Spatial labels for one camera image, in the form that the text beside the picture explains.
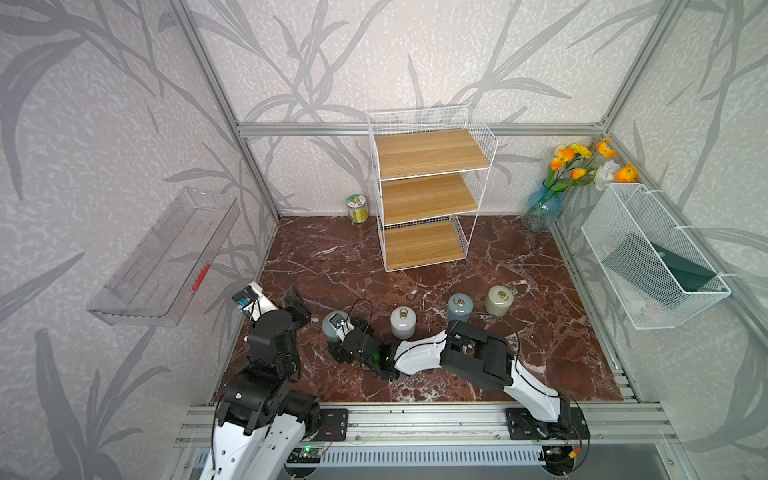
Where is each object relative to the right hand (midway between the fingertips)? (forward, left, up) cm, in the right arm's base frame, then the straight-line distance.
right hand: (338, 329), depth 90 cm
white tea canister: (-1, -20, +6) cm, 21 cm away
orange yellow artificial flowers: (+48, -80, +24) cm, 96 cm away
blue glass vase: (+42, -72, +8) cm, 84 cm away
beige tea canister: (+6, -49, +6) cm, 49 cm away
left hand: (-2, +6, +26) cm, 27 cm away
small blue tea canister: (+3, -37, +6) cm, 37 cm away
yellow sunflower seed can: (+47, -2, +6) cm, 48 cm away
